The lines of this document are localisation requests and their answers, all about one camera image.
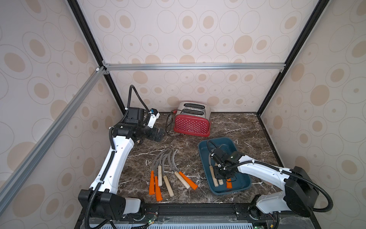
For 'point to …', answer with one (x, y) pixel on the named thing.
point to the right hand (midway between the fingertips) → (221, 175)
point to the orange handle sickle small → (228, 184)
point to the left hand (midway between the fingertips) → (161, 129)
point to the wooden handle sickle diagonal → (220, 182)
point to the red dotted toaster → (193, 118)
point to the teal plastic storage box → (242, 182)
